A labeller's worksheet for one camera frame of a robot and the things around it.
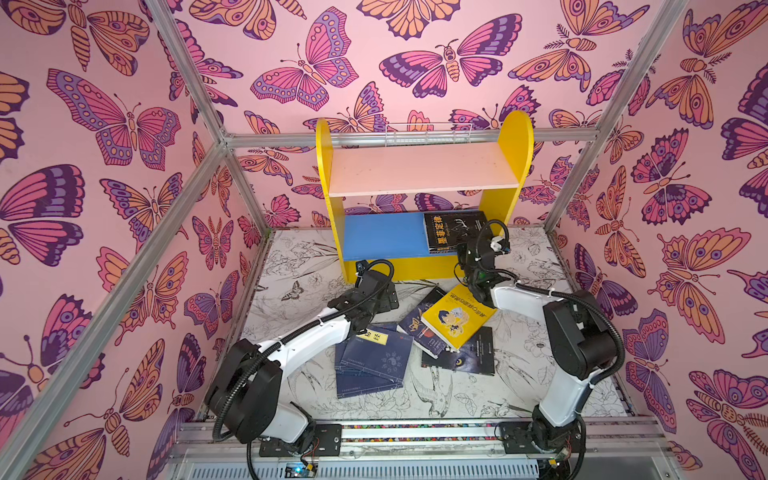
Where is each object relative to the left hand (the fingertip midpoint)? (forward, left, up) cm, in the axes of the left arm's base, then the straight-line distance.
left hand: (384, 291), depth 87 cm
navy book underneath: (-22, +9, -11) cm, 26 cm away
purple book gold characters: (-9, -10, -8) cm, 16 cm away
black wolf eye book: (-14, -27, -12) cm, 33 cm away
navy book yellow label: (-14, +2, -11) cm, 18 cm away
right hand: (+18, -24, +8) cm, 30 cm away
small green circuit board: (-42, +20, -15) cm, 49 cm away
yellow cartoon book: (-4, -22, -8) cm, 23 cm away
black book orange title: (+21, -20, +4) cm, 29 cm away
